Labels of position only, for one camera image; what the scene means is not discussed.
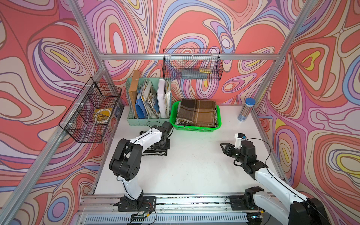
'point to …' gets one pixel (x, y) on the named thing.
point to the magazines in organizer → (150, 100)
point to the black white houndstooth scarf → (153, 152)
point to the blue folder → (141, 112)
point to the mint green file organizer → (132, 121)
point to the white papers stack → (164, 97)
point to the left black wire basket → (87, 117)
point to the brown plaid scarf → (196, 113)
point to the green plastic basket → (192, 129)
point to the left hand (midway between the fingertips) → (165, 148)
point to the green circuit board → (136, 217)
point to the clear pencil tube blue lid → (249, 103)
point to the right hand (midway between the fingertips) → (224, 148)
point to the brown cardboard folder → (133, 92)
